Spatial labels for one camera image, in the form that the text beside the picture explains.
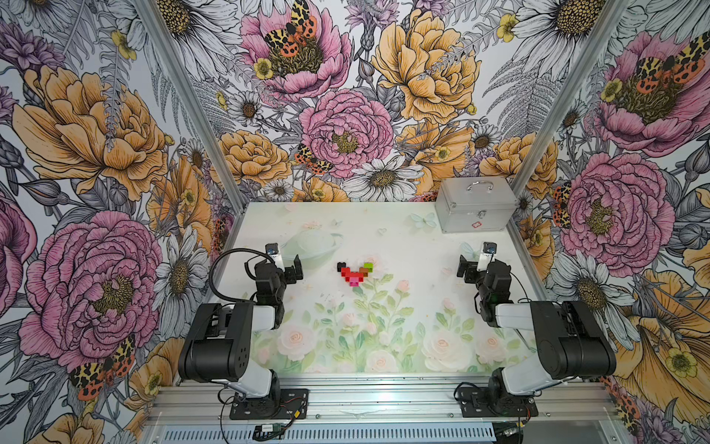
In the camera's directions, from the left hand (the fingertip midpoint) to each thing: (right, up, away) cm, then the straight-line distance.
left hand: (284, 263), depth 94 cm
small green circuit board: (+4, -39, -24) cm, 45 cm away
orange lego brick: (+27, -3, +5) cm, 28 cm away
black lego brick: (+18, -1, +5) cm, 19 cm away
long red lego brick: (+23, -4, +3) cm, 23 cm away
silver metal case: (+68, +21, +10) cm, 72 cm away
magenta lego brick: (+23, -7, +2) cm, 25 cm away
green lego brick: (+29, -2, +7) cm, 30 cm away
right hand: (+64, +1, 0) cm, 64 cm away
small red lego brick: (+20, -3, +4) cm, 21 cm away
